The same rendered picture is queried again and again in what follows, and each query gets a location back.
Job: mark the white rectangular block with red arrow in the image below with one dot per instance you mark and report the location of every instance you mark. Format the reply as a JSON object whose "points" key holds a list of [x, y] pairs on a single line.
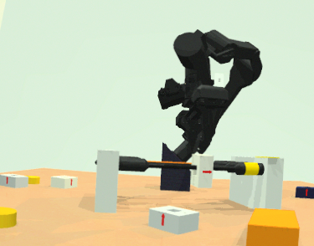
{"points": [[173, 219]]}

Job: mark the white block with red mark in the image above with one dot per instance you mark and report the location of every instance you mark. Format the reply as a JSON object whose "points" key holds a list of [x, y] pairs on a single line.
{"points": [[13, 180]]}

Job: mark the yellow disc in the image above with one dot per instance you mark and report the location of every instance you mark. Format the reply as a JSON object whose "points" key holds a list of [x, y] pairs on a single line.
{"points": [[33, 179], [8, 217]]}

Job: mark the white box with red mark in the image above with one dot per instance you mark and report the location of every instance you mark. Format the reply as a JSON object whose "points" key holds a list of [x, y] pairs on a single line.
{"points": [[64, 182]]}

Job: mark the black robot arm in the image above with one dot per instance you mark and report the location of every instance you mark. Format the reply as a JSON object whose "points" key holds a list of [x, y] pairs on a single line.
{"points": [[194, 50]]}

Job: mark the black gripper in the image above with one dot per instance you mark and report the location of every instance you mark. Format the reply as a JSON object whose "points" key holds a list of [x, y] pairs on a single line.
{"points": [[205, 109]]}

